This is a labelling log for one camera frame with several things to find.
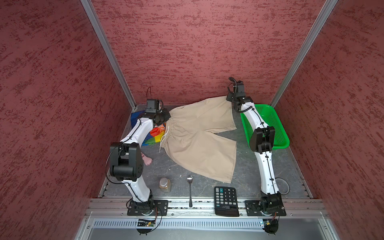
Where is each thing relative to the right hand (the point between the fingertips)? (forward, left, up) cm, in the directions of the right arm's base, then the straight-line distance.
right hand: (230, 96), depth 105 cm
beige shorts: (-25, +29, -15) cm, 41 cm away
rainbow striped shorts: (-23, +53, -13) cm, 60 cm away
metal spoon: (-52, +30, -15) cm, 62 cm away
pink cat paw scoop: (-41, +56, -13) cm, 71 cm away
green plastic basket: (-9, -30, -12) cm, 33 cm away
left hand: (-18, +42, 0) cm, 46 cm away
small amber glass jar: (-58, +42, -6) cm, 72 cm away
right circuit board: (-75, -9, -19) cm, 78 cm away
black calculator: (-65, +11, -14) cm, 67 cm away
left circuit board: (-72, +54, -19) cm, 91 cm away
